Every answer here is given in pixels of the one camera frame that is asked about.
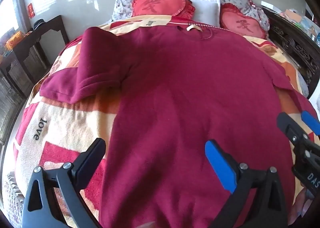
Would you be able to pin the red heart-shaped pillow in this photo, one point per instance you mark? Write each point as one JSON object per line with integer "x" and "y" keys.
{"x": 155, "y": 3}
{"x": 240, "y": 22}

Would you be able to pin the maroon knit shirt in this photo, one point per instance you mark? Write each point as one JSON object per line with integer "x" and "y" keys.
{"x": 175, "y": 105}

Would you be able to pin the white pillow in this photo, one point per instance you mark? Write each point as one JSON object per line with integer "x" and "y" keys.
{"x": 205, "y": 10}

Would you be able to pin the dark wooden desk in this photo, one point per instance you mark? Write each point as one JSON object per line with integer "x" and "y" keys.
{"x": 30, "y": 43}

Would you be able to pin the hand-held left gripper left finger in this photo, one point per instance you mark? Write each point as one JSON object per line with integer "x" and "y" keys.
{"x": 91, "y": 155}

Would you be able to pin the red wall paper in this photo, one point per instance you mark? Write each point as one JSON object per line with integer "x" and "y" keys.
{"x": 30, "y": 10}

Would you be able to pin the carved dark wooden headboard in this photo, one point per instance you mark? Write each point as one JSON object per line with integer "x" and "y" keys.
{"x": 287, "y": 40}

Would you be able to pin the printed fleece blanket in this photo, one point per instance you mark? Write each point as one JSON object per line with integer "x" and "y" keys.
{"x": 62, "y": 123}

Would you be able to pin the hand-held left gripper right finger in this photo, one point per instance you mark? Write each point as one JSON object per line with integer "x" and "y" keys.
{"x": 220, "y": 165}

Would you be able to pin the black hat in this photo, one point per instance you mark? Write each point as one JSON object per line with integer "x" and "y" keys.
{"x": 38, "y": 24}

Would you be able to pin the orange basket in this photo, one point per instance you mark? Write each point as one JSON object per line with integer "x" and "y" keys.
{"x": 14, "y": 40}

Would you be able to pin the white crochet bed cover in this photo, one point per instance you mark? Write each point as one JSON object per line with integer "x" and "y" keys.
{"x": 11, "y": 193}

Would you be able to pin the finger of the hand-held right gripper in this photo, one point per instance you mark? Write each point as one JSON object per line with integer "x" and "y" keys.
{"x": 310, "y": 120}
{"x": 288, "y": 125}

